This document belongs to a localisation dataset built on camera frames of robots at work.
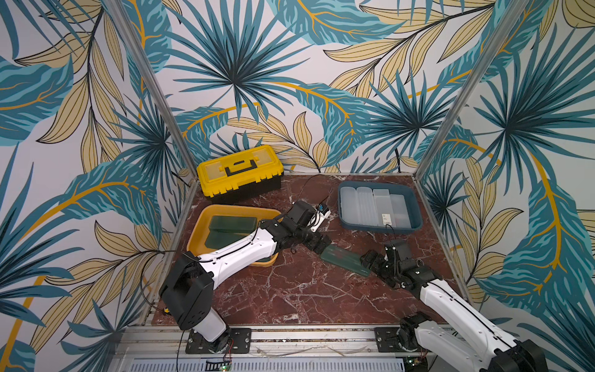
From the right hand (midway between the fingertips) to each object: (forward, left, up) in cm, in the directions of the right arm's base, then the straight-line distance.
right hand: (368, 263), depth 85 cm
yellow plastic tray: (+17, +66, -1) cm, 68 cm away
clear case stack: (+25, -21, -3) cm, 33 cm away
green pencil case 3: (+4, +7, -4) cm, 9 cm away
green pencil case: (+23, +53, -3) cm, 58 cm away
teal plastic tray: (+40, -23, -4) cm, 46 cm away
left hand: (+6, +18, +10) cm, 21 cm away
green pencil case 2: (+14, +57, -2) cm, 59 cm away
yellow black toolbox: (+35, +49, +12) cm, 61 cm away
